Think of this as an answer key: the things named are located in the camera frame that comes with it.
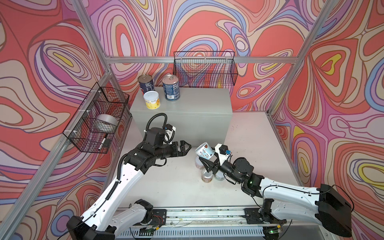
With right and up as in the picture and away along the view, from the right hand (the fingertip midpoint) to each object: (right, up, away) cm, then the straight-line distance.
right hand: (205, 155), depth 72 cm
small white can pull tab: (-3, -3, -3) cm, 6 cm away
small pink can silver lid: (+2, -14, +8) cm, 16 cm away
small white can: (-1, +3, -5) cm, 6 cm away
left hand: (-9, +4, -1) cm, 10 cm away
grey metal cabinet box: (-1, +20, +7) cm, 21 cm away
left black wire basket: (-54, +15, 0) cm, 56 cm away
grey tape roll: (-48, +16, 0) cm, 51 cm away
